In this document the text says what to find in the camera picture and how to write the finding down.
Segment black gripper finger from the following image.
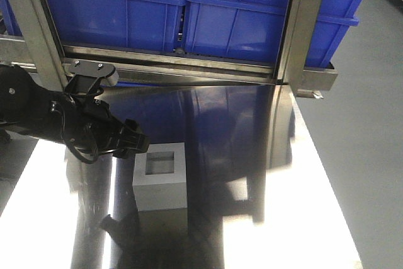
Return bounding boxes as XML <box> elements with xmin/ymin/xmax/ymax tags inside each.
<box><xmin>120</xmin><ymin>118</ymin><xmax>150</xmax><ymax>154</ymax></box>
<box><xmin>112</xmin><ymin>148</ymin><xmax>138</xmax><ymax>160</ymax></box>

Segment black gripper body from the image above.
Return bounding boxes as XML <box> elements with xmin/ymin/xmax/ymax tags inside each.
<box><xmin>52</xmin><ymin>93</ymin><xmax>127</xmax><ymax>157</ymax></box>

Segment grey block with square hole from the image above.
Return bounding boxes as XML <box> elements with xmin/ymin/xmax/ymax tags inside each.
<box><xmin>132</xmin><ymin>142</ymin><xmax>187</xmax><ymax>212</ymax></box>

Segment steel rack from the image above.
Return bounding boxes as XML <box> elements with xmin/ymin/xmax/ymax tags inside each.
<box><xmin>0</xmin><ymin>0</ymin><xmax>339</xmax><ymax>100</ymax></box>
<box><xmin>0</xmin><ymin>34</ymin><xmax>38</xmax><ymax>70</ymax></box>

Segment black cable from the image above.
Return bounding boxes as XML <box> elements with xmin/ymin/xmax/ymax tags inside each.
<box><xmin>67</xmin><ymin>138</ymin><xmax>122</xmax><ymax>165</ymax></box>

